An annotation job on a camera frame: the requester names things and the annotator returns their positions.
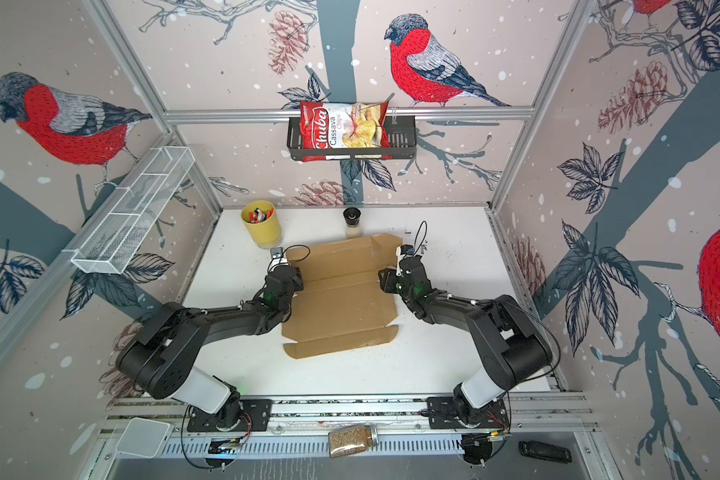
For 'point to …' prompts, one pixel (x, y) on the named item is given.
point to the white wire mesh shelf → (113, 242)
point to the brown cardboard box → (341, 306)
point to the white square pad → (142, 437)
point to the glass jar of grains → (352, 440)
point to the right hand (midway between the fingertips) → (380, 277)
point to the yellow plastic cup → (261, 219)
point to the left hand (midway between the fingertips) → (290, 266)
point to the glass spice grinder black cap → (352, 219)
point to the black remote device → (542, 449)
